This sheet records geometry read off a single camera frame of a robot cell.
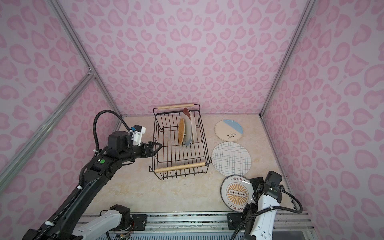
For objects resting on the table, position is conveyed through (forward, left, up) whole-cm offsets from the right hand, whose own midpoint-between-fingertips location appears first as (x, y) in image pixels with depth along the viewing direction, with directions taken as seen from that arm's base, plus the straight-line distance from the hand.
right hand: (254, 185), depth 82 cm
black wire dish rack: (+15, +46, -1) cm, 48 cm away
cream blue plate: (+41, +9, -4) cm, 42 cm away
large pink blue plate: (+38, +39, +15) cm, 56 cm away
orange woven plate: (+36, +43, +1) cm, 56 cm away
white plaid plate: (+18, +10, -3) cm, 21 cm away
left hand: (+11, +50, +24) cm, 56 cm away
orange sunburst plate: (-3, +10, -3) cm, 10 cm away
